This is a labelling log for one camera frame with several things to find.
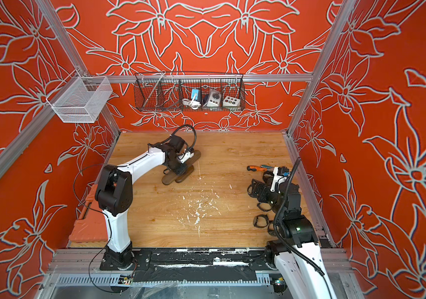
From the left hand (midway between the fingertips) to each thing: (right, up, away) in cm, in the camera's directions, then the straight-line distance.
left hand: (182, 167), depth 96 cm
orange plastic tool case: (-36, -23, -18) cm, 46 cm away
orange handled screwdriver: (+43, -1, +5) cm, 44 cm away
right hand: (+34, -3, -22) cm, 41 cm away
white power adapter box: (+17, +35, -5) cm, 39 cm away
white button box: (+26, +34, -2) cm, 43 cm away
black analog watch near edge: (+38, -23, -12) cm, 46 cm away
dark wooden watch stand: (-4, -4, -8) cm, 10 cm away
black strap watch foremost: (+41, -27, -16) cm, 52 cm away
